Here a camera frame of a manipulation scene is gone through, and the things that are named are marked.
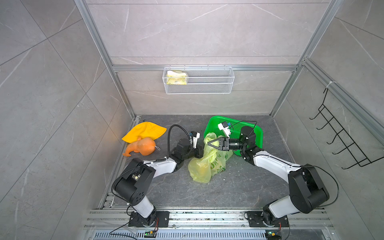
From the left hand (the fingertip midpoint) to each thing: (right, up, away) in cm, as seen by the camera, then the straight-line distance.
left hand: (208, 146), depth 86 cm
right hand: (0, +2, -13) cm, 13 cm away
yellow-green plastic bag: (+1, -6, -16) cm, 17 cm away
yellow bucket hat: (-45, +9, +21) cm, 50 cm away
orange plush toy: (-39, -1, +7) cm, 40 cm away
